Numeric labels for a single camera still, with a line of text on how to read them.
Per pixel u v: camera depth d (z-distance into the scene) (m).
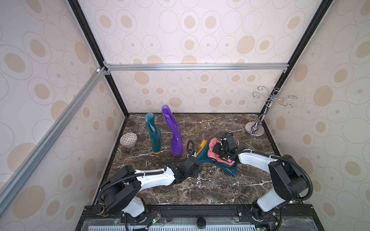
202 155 0.89
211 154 0.87
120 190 0.43
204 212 0.75
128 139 1.01
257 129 1.23
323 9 0.69
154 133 0.76
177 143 0.95
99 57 0.85
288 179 0.45
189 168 0.65
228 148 0.71
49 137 0.54
